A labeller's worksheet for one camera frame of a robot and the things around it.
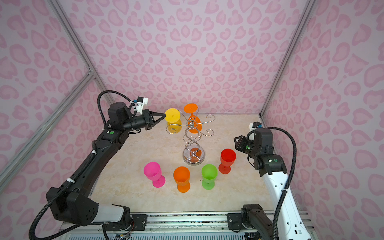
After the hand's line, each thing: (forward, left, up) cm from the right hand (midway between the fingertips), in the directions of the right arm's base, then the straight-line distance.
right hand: (237, 138), depth 72 cm
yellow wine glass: (+5, +30, +8) cm, 32 cm away
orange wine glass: (+5, +21, +3) cm, 21 cm away
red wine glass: (-4, +3, -11) cm, 13 cm away
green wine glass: (-10, +13, -19) cm, 25 cm away
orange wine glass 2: (-12, +27, -17) cm, 34 cm away
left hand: (+5, +33, +12) cm, 36 cm away
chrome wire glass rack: (+5, +22, -25) cm, 34 cm away
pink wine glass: (-11, +43, -15) cm, 46 cm away
